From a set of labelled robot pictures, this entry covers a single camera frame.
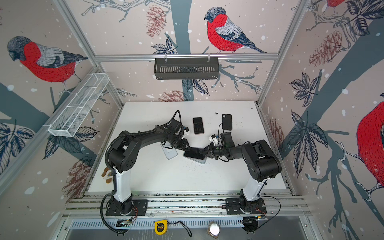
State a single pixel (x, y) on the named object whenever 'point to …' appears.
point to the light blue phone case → (200, 160)
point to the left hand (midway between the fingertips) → (188, 148)
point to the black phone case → (227, 123)
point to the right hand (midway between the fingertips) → (200, 154)
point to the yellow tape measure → (161, 227)
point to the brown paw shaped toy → (107, 175)
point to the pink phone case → (198, 125)
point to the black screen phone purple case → (195, 152)
